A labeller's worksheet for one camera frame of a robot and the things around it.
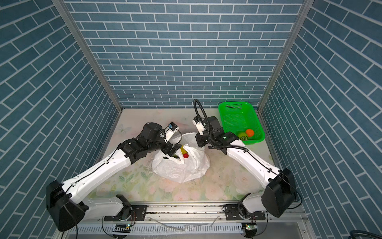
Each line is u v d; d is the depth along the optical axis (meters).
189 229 0.70
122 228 0.72
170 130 0.65
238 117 1.20
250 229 0.74
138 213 0.74
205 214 0.74
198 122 0.69
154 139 0.58
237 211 0.67
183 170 0.76
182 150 0.66
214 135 0.59
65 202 0.37
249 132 1.02
